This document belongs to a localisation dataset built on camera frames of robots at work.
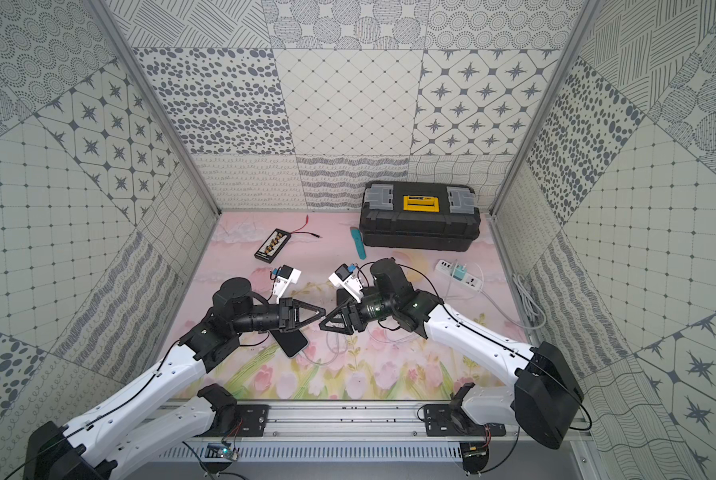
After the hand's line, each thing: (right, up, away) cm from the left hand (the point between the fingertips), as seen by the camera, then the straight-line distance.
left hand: (321, 302), depth 66 cm
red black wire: (-17, +17, +52) cm, 57 cm away
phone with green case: (-12, -16, +19) cm, 27 cm away
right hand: (+1, -6, +2) cm, 6 cm away
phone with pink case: (+4, -1, +13) cm, 14 cm away
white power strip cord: (+64, -11, +28) cm, 71 cm away
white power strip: (+38, +4, +35) cm, 51 cm away
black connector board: (-25, +12, +42) cm, 50 cm away
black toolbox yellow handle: (+28, +22, +32) cm, 47 cm away
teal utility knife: (+7, +14, +46) cm, 48 cm away
